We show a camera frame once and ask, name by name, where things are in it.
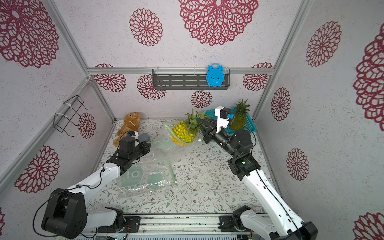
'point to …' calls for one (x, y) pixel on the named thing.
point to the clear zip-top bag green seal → (146, 174)
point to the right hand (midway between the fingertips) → (198, 117)
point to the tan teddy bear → (131, 123)
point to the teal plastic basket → (250, 125)
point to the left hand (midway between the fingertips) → (151, 144)
